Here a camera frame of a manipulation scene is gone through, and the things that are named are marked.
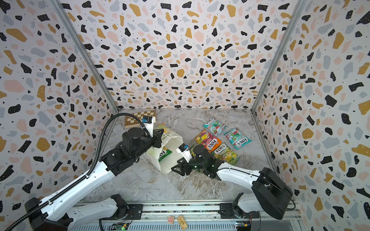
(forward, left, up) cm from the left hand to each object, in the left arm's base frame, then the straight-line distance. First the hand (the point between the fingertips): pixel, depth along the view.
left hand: (163, 127), depth 69 cm
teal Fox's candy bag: (+23, -31, -29) cm, 48 cm away
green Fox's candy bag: (-8, -14, -9) cm, 18 cm away
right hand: (-11, -4, -17) cm, 21 cm away
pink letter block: (-34, -3, -31) cm, 46 cm away
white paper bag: (-1, -3, -11) cm, 11 cm away
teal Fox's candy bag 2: (+11, -46, -30) cm, 56 cm away
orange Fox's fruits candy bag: (+10, -26, -31) cm, 42 cm away
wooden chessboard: (+29, +32, -29) cm, 52 cm away
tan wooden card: (-34, -8, -31) cm, 47 cm away
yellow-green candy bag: (+1, -35, -29) cm, 45 cm away
